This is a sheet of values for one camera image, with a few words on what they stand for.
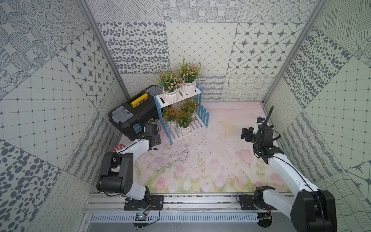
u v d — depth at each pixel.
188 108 0.95
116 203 0.76
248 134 0.77
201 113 1.05
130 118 0.88
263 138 0.64
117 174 0.44
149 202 0.73
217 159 0.90
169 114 0.91
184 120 0.88
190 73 0.76
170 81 0.73
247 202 0.73
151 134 0.73
